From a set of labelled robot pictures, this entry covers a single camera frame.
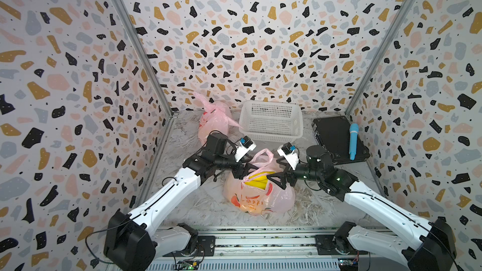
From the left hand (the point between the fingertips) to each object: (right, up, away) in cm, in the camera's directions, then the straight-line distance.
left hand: (257, 163), depth 73 cm
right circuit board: (+34, -38, -1) cm, 51 cm away
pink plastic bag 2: (-1, -16, +5) cm, 17 cm away
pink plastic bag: (-20, +19, +22) cm, 35 cm away
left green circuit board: (-26, -37, -3) cm, 46 cm away
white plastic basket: (+10, +19, +44) cm, 49 cm away
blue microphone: (+51, +7, +25) cm, 57 cm away
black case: (+44, +11, +33) cm, 57 cm away
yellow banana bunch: (+2, -10, +11) cm, 15 cm away
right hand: (+7, -2, 0) cm, 7 cm away
